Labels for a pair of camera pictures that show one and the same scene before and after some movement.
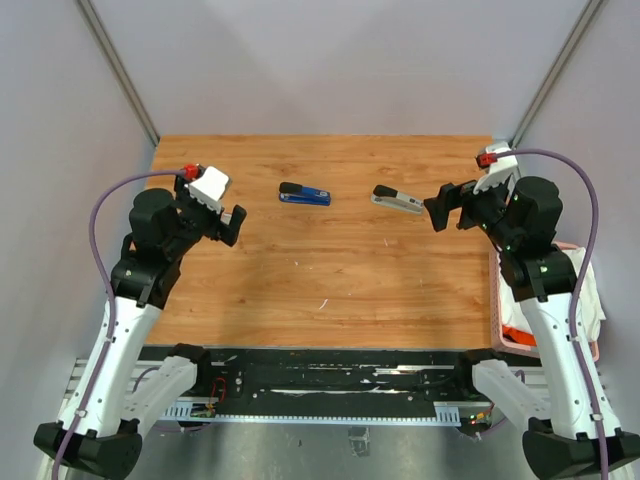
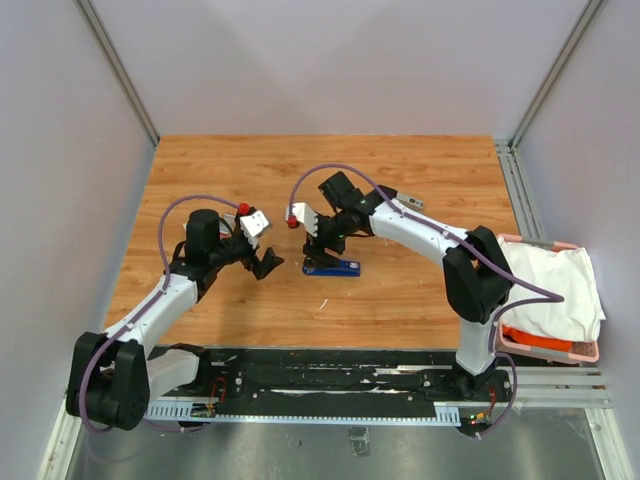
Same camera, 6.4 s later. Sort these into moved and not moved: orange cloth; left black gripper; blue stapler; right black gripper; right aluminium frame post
Moved: blue stapler; right black gripper; left black gripper
Not moved: orange cloth; right aluminium frame post
